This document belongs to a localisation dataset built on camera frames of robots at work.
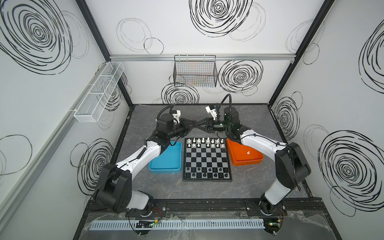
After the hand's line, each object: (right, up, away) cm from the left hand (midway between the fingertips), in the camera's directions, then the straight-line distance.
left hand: (198, 122), depth 77 cm
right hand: (-1, -2, -2) cm, 3 cm away
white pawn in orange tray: (+31, -19, +15) cm, 40 cm away
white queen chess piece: (+7, -12, +19) cm, 23 cm away
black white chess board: (+5, -23, +12) cm, 26 cm away
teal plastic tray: (-18, -24, +12) cm, 32 cm away
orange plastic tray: (+26, -20, +14) cm, 36 cm away
